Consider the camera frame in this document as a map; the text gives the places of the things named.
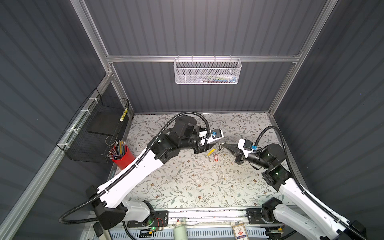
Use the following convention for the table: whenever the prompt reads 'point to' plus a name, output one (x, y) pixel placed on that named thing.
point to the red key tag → (216, 157)
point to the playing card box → (240, 232)
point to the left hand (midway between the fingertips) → (212, 135)
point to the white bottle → (180, 231)
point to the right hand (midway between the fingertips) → (226, 145)
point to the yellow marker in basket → (123, 115)
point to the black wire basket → (97, 125)
